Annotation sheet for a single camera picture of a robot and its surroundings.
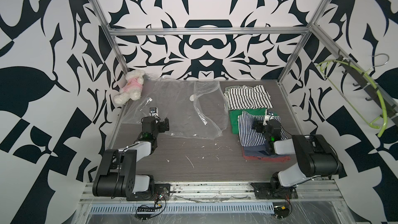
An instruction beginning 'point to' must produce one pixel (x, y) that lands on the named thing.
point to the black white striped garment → (242, 97)
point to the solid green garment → (234, 113)
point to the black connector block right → (281, 210)
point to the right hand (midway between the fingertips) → (262, 116)
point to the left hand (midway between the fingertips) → (156, 116)
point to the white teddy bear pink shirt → (132, 88)
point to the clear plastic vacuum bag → (194, 109)
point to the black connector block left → (144, 213)
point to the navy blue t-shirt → (258, 151)
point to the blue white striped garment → (249, 136)
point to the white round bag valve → (193, 97)
